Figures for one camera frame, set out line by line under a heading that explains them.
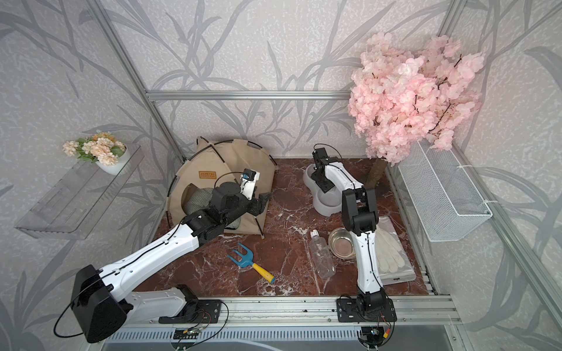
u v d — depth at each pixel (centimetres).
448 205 59
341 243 88
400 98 61
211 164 78
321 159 80
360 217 61
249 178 64
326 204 97
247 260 85
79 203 68
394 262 84
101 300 38
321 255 86
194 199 98
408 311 75
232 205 57
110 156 62
